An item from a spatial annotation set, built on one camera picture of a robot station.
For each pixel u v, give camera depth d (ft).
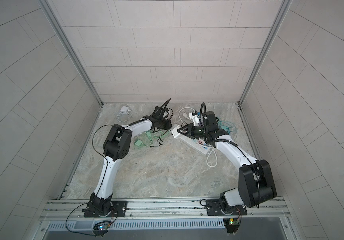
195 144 2.99
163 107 2.57
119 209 2.32
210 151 2.97
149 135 3.10
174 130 2.58
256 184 1.33
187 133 2.36
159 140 2.98
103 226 2.11
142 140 3.09
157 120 2.69
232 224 2.23
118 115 3.55
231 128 3.36
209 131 2.12
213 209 2.33
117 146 1.93
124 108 3.64
